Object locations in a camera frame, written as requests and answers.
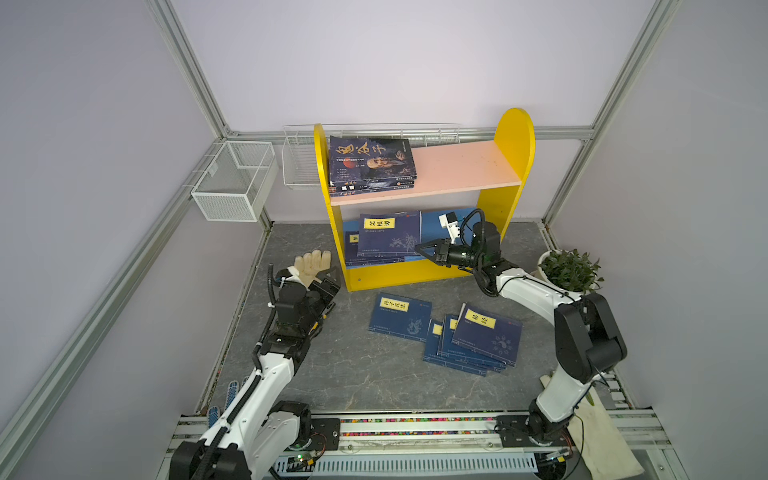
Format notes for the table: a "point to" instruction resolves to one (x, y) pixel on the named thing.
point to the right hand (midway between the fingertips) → (415, 251)
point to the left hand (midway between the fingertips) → (336, 278)
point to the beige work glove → (310, 265)
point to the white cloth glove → (604, 450)
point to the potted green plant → (570, 270)
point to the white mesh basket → (237, 181)
